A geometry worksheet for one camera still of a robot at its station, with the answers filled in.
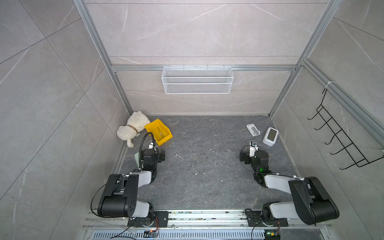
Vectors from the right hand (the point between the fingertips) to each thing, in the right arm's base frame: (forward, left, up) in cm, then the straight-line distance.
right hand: (249, 148), depth 92 cm
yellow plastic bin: (+19, +59, -5) cm, 63 cm away
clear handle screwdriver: (+16, +58, -5) cm, 61 cm away
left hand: (+2, +61, +1) cm, 61 cm away
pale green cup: (-3, +71, -2) cm, 71 cm away
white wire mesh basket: (+41, +32, +23) cm, 57 cm away
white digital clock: (+12, -20, -5) cm, 24 cm away
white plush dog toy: (+23, +76, +2) cm, 80 cm away
